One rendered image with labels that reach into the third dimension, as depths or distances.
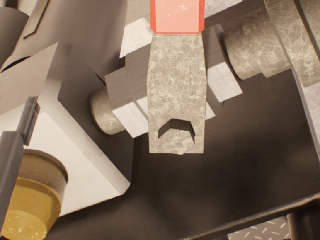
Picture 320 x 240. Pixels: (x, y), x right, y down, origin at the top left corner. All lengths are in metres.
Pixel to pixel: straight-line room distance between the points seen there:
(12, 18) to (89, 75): 0.18
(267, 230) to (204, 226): 0.84
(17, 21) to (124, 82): 0.22
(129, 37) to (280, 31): 0.54
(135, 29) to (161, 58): 0.54
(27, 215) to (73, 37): 0.13
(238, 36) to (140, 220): 0.11
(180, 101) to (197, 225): 0.06
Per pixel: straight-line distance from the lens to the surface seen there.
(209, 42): 0.25
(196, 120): 0.23
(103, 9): 0.38
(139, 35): 0.76
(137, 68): 0.25
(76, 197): 0.29
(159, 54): 0.21
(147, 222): 0.27
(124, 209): 0.29
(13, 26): 0.46
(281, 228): 1.09
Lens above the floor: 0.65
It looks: 49 degrees down
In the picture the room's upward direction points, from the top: 178 degrees counter-clockwise
